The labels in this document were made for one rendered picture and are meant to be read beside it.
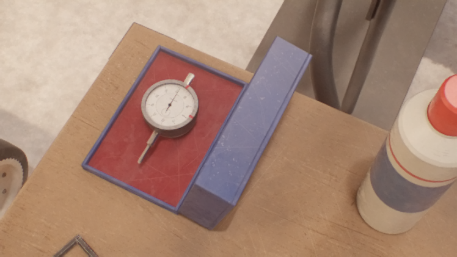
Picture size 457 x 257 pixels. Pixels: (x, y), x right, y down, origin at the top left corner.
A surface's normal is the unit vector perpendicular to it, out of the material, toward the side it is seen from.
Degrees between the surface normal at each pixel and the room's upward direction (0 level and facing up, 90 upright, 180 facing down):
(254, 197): 0
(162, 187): 0
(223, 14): 0
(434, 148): 42
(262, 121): 13
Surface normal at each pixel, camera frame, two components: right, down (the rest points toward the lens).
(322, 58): 0.04, 0.35
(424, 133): -0.56, 0.00
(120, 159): 0.00, -0.43
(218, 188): 0.20, -0.33
